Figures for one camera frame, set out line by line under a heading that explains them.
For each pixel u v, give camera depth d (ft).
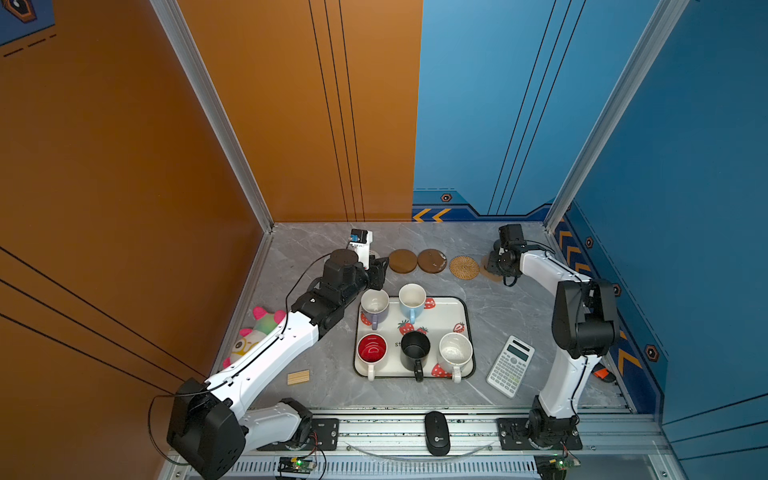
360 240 2.12
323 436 2.44
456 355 2.79
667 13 2.29
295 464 2.33
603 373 2.71
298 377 2.70
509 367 2.72
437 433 2.38
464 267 3.49
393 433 2.48
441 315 3.10
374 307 3.14
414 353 2.78
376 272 2.18
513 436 2.38
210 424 1.26
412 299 3.15
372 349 2.79
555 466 2.31
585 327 1.70
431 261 3.57
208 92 2.71
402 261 3.57
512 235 2.63
